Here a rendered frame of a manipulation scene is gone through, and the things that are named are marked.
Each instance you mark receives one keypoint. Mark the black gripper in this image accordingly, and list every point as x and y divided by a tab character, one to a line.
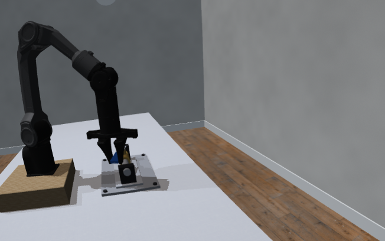
110	128

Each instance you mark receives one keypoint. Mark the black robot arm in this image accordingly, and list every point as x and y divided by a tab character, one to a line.
35	127

